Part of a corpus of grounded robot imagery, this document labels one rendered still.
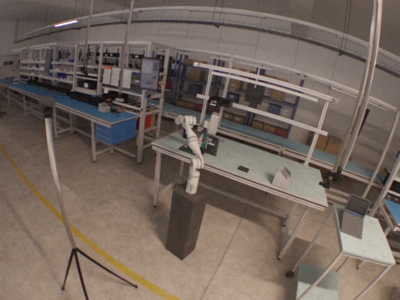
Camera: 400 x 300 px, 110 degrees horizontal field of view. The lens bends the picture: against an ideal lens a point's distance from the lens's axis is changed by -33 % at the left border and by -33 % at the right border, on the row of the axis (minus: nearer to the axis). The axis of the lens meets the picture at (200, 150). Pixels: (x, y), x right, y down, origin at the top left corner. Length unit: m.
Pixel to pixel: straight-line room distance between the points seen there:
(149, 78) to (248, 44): 3.83
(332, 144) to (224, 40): 4.20
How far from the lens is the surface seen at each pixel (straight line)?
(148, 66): 3.13
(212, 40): 6.67
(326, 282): 2.44
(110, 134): 3.32
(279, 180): 2.02
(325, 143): 5.33
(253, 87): 3.83
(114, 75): 4.00
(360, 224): 1.84
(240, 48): 6.36
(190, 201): 1.79
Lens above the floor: 1.93
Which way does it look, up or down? 23 degrees down
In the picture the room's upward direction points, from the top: 11 degrees clockwise
